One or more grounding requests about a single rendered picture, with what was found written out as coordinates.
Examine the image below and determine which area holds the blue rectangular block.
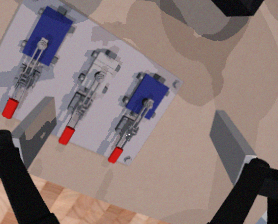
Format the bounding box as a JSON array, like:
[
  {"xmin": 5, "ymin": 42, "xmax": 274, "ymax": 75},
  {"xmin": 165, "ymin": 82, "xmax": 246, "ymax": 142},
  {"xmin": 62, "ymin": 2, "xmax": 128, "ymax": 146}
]
[{"xmin": 22, "ymin": 6, "xmax": 73, "ymax": 66}]

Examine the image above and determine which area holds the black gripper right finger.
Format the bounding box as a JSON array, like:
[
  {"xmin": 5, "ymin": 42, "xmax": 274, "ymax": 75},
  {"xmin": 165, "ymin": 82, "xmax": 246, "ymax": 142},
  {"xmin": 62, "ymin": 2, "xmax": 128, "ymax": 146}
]
[{"xmin": 207, "ymin": 110, "xmax": 278, "ymax": 224}]

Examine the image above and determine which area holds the blue rectangular plate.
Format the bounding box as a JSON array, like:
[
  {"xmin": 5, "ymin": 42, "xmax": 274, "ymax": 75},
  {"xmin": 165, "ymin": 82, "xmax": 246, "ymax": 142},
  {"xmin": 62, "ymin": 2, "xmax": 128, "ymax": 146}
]
[{"xmin": 124, "ymin": 72, "xmax": 169, "ymax": 120}]

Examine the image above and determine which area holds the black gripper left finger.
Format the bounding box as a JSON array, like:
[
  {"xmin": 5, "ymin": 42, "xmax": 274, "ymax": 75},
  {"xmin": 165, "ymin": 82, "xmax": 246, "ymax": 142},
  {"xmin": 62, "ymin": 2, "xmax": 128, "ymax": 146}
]
[{"xmin": 0, "ymin": 96, "xmax": 60, "ymax": 224}]

